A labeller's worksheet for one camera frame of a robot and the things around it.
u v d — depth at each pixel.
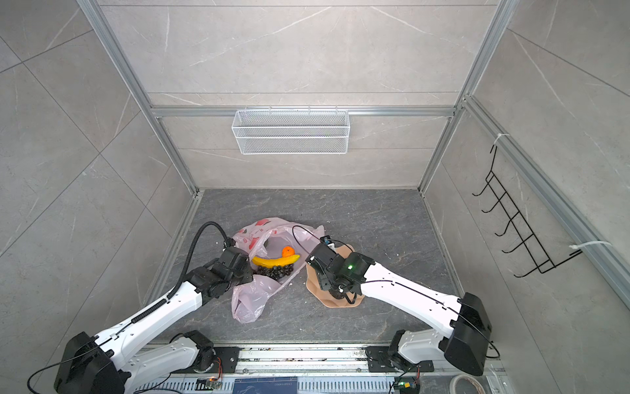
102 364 0.38
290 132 1.01
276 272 0.89
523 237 0.65
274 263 0.91
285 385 0.69
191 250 0.58
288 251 0.94
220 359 0.73
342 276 0.51
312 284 0.86
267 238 0.80
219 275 0.61
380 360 0.73
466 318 0.40
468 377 0.70
